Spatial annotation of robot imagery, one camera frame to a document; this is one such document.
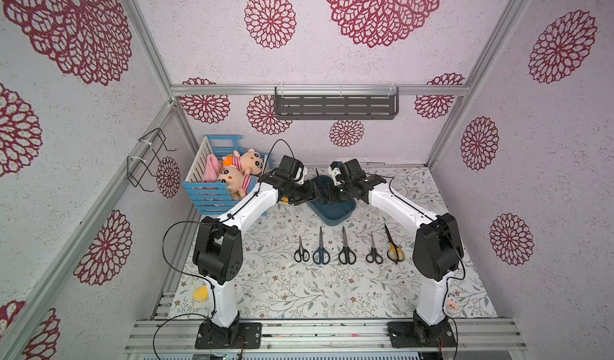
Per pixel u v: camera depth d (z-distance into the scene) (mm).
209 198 973
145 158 773
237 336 715
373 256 900
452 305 779
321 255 919
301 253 921
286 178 698
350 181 705
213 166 1023
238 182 947
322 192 849
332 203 898
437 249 500
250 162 1054
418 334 656
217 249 493
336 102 922
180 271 487
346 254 916
